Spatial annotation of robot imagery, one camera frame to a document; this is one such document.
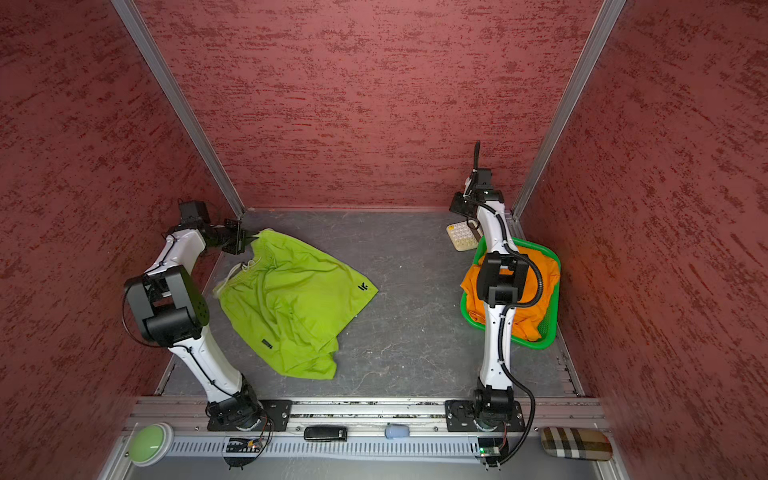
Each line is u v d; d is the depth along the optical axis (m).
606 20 0.72
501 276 0.64
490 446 0.71
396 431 0.71
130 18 0.71
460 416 0.74
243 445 0.72
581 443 0.68
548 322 0.83
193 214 0.75
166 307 0.53
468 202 0.80
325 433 0.70
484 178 0.83
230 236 0.83
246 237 0.86
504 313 0.64
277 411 0.75
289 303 0.90
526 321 0.80
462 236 1.12
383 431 0.73
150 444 0.69
